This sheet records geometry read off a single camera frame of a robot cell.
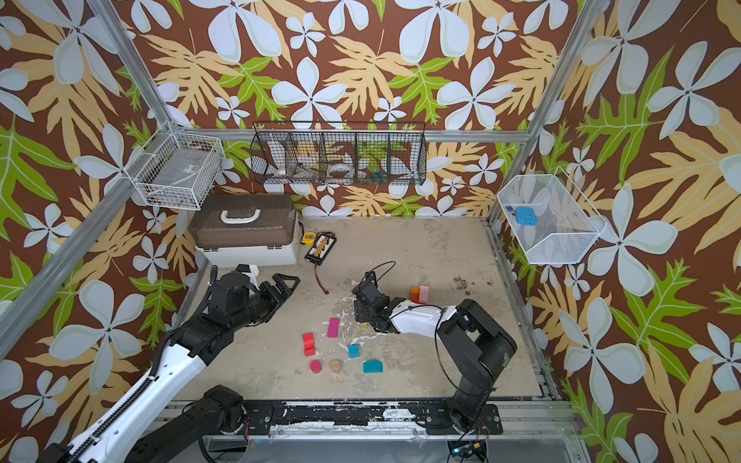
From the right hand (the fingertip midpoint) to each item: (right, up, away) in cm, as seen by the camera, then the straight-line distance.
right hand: (363, 305), depth 93 cm
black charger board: (-16, +19, +17) cm, 30 cm away
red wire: (-18, +10, +11) cm, 23 cm away
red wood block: (+18, +2, +3) cm, 18 cm away
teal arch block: (+3, -15, -12) cm, 19 cm away
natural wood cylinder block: (-8, -15, -11) cm, 20 cm away
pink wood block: (+21, +3, +3) cm, 21 cm away
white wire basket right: (+56, +27, -9) cm, 63 cm away
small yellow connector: (-22, +23, +19) cm, 36 cm away
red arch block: (-16, -11, -6) cm, 21 cm away
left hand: (-18, +9, -18) cm, 28 cm away
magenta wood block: (-10, -7, -2) cm, 12 cm away
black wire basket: (-8, +52, +5) cm, 53 cm away
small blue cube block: (-3, -13, -7) cm, 14 cm away
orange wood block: (+18, +4, +5) cm, 19 cm away
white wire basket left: (-56, +43, -7) cm, 71 cm away
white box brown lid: (-38, +25, -3) cm, 45 cm away
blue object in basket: (+49, +29, -7) cm, 58 cm away
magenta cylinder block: (-14, -15, -11) cm, 23 cm away
